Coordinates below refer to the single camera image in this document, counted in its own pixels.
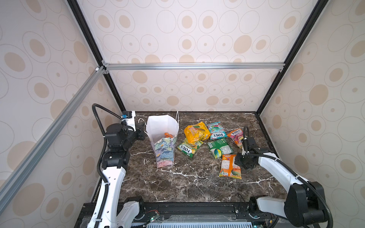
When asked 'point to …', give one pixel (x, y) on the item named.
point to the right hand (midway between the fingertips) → (238, 162)
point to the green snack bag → (219, 147)
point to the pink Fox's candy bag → (238, 135)
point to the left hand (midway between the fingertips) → (147, 120)
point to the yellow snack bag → (196, 133)
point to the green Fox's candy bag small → (189, 149)
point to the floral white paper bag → (163, 129)
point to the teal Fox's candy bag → (216, 130)
